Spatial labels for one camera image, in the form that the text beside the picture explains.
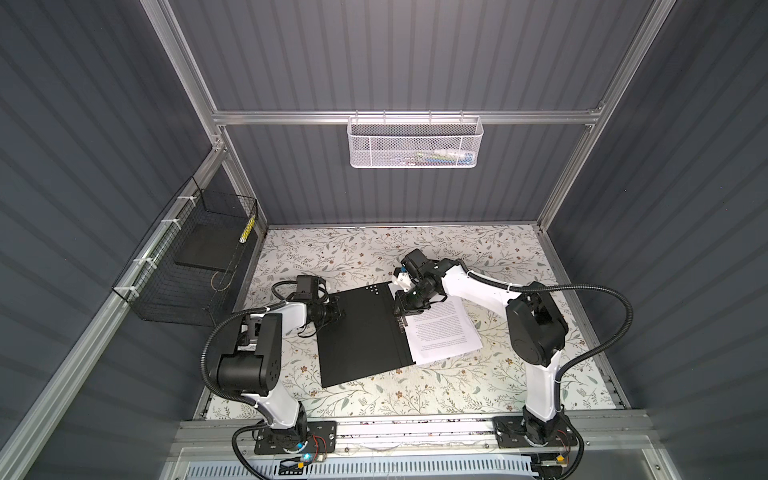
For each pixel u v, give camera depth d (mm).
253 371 469
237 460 674
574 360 539
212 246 787
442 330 912
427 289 694
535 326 550
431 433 755
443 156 917
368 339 979
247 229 819
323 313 826
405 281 854
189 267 735
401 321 937
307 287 773
